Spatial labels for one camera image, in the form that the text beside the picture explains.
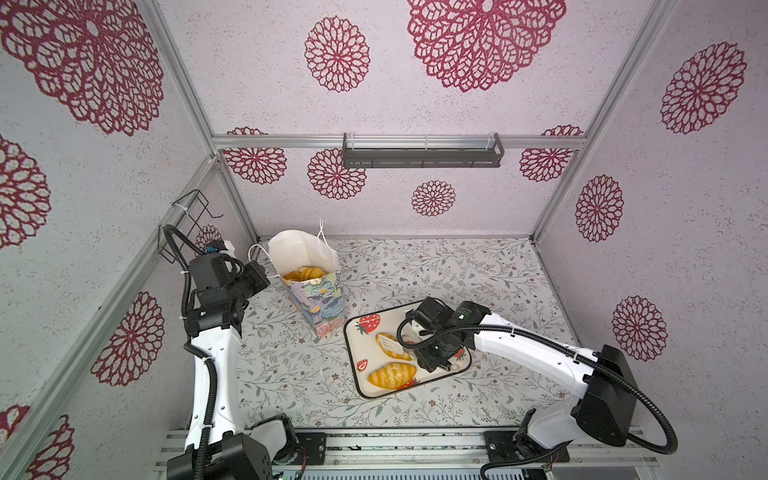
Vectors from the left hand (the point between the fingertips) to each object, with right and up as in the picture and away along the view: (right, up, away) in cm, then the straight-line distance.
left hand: (263, 273), depth 76 cm
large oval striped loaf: (+33, -28, +5) cm, 44 cm away
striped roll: (+37, -24, +10) cm, 45 cm away
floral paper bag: (+14, -8, +6) cm, 17 cm away
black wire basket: (-22, +15, +2) cm, 26 cm away
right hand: (+41, -22, +2) cm, 46 cm away
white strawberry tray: (+29, -27, +11) cm, 41 cm away
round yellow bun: (+7, 0, +14) cm, 15 cm away
